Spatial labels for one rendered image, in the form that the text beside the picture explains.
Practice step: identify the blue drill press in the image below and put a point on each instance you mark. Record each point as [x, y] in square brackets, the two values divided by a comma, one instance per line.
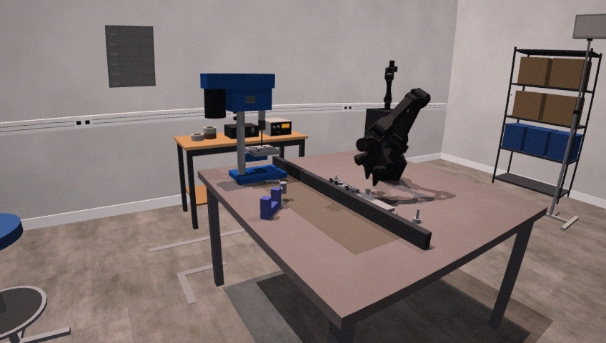
[241, 93]

